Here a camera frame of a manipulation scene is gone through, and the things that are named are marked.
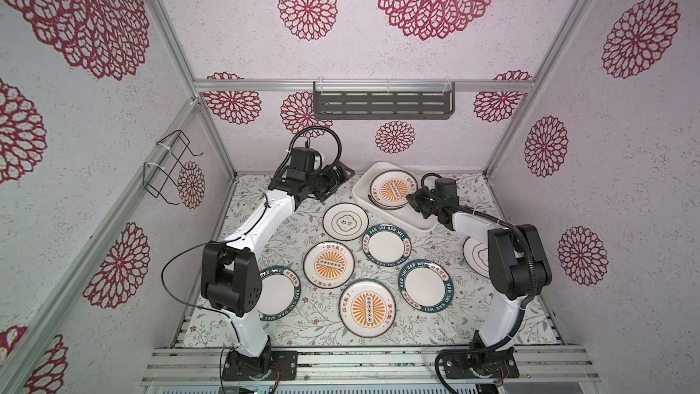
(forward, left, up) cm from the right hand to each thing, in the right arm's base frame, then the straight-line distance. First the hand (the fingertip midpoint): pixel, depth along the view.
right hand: (405, 189), depth 97 cm
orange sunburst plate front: (-38, +13, -13) cm, 42 cm away
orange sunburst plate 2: (-24, +27, -12) cm, 38 cm away
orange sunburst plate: (+3, +5, -4) cm, 7 cm away
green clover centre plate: (-6, +22, -12) cm, 25 cm away
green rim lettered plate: (-15, +7, -13) cm, 21 cm away
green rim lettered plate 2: (-30, -5, -13) cm, 33 cm away
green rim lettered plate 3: (-33, +42, -15) cm, 55 cm away
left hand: (-6, +20, +12) cm, 24 cm away
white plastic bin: (-7, -1, -8) cm, 11 cm away
